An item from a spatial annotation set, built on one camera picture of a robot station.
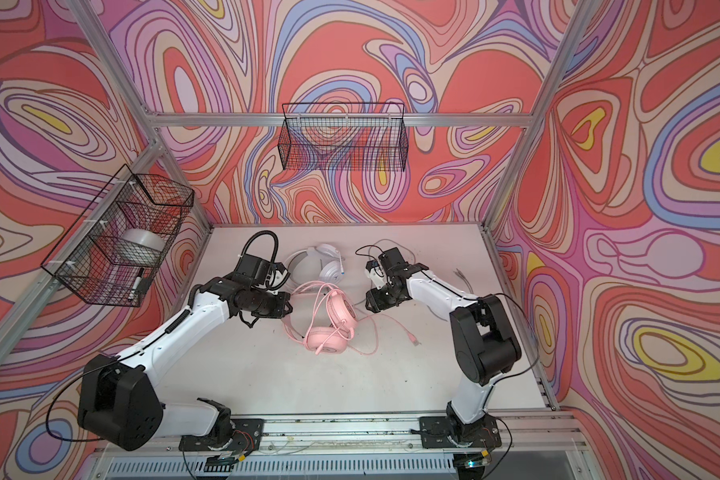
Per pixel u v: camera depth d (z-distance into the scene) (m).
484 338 0.48
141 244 0.70
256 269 0.66
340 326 0.71
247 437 0.72
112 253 0.74
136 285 0.72
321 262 1.08
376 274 0.82
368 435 0.75
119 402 0.40
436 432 0.73
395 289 0.69
